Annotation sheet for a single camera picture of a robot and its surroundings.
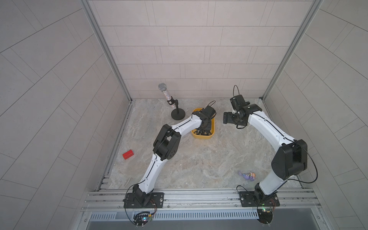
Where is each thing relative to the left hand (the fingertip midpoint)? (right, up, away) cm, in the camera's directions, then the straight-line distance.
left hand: (208, 126), depth 99 cm
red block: (-50, -15, -15) cm, 54 cm away
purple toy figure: (+20, -25, -22) cm, 39 cm away
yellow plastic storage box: (+1, +3, -12) cm, 13 cm away
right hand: (+12, +6, -11) cm, 17 cm away
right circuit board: (+24, -40, -31) cm, 56 cm away
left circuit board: (-36, -41, -31) cm, 63 cm away
